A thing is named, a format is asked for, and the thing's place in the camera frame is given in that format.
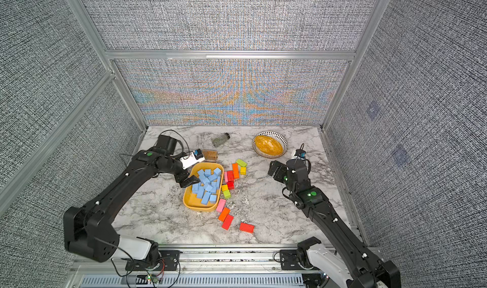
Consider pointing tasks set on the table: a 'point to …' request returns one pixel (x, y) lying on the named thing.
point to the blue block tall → (205, 197)
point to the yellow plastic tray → (189, 200)
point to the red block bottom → (248, 228)
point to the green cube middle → (227, 194)
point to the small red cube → (230, 184)
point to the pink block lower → (220, 205)
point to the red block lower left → (227, 222)
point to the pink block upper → (226, 176)
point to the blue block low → (200, 193)
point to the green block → (241, 163)
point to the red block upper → (230, 176)
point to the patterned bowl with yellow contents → (269, 144)
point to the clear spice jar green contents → (220, 139)
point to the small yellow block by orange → (243, 170)
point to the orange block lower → (224, 214)
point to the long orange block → (235, 168)
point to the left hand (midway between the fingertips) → (196, 168)
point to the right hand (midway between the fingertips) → (279, 161)
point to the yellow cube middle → (224, 187)
